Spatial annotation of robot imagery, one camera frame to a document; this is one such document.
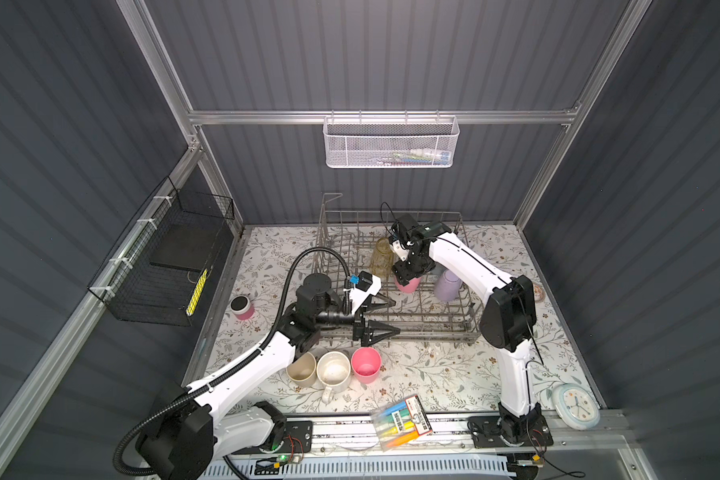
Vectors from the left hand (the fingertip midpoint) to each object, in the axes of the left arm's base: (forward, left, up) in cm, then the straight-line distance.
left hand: (397, 316), depth 67 cm
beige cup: (-2, +25, -25) cm, 36 cm away
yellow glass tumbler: (+27, +1, -13) cm, 30 cm away
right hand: (+21, -9, -14) cm, 27 cm away
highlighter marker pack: (-17, -1, -23) cm, 29 cm away
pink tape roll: (+17, +44, -20) cm, 52 cm away
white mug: (-3, +16, -25) cm, 30 cm away
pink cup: (+17, -7, -13) cm, 22 cm away
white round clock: (-16, -46, -23) cm, 54 cm away
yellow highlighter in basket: (+5, +46, +2) cm, 47 cm away
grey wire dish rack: (+16, -18, -24) cm, 34 cm away
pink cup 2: (-1, +7, -25) cm, 26 cm away
